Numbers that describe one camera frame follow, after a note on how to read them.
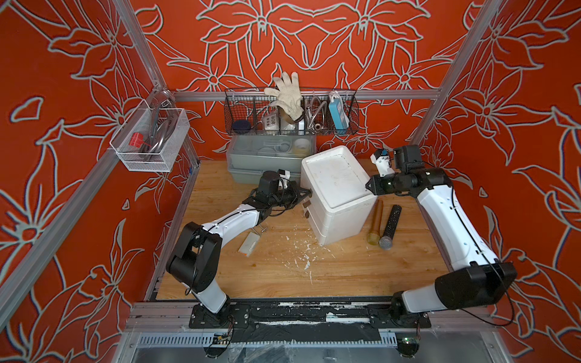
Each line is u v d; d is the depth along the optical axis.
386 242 0.86
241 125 0.99
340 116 0.88
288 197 0.74
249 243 0.88
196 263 0.46
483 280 0.39
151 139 0.76
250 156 0.98
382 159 0.69
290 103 0.90
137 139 0.71
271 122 0.93
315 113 0.83
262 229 0.88
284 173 0.81
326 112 0.87
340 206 0.72
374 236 0.88
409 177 0.53
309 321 0.73
